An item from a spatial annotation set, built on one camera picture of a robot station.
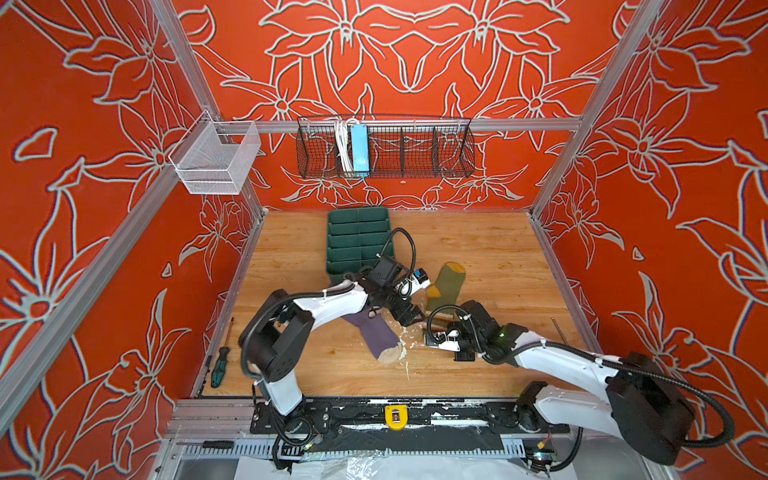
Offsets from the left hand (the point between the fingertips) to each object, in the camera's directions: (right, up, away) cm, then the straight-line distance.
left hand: (417, 305), depth 86 cm
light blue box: (-17, +47, +4) cm, 50 cm away
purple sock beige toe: (-12, -9, +2) cm, 15 cm away
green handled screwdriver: (-55, -16, -6) cm, 57 cm away
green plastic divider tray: (-20, +20, +18) cm, 33 cm away
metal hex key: (+43, -8, +2) cm, 44 cm away
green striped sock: (+12, +3, +12) cm, 17 cm away
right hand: (+7, -9, 0) cm, 11 cm away
